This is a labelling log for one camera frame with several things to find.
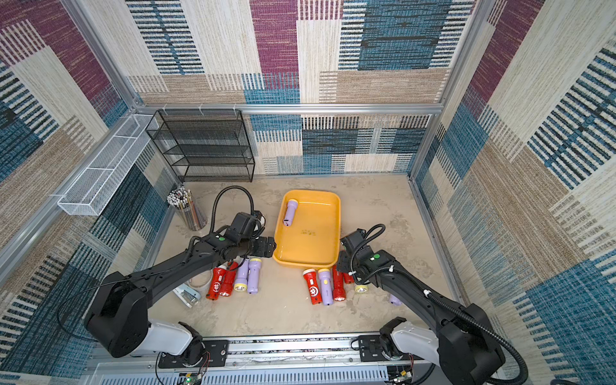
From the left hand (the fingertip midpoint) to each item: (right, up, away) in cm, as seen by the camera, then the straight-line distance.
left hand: (268, 244), depth 87 cm
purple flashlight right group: (+20, -12, -2) cm, 24 cm away
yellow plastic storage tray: (+17, 0, +9) cm, 19 cm away
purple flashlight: (+8, +14, +18) cm, 24 cm away
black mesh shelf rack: (-32, +40, +22) cm, 56 cm away
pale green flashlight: (+33, -15, -4) cm, 36 cm away
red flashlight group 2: (+25, -14, -2) cm, 29 cm away
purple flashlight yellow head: (-5, -11, 0) cm, 12 cm away
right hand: (+29, -8, -2) cm, 30 cm away
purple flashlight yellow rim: (-9, -12, -2) cm, 15 cm away
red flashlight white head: (-18, -12, -2) cm, 21 cm away
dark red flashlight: (+28, -11, -2) cm, 31 cm away
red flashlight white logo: (+16, -14, -4) cm, 22 cm away
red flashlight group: (-13, -12, -2) cm, 18 cm away
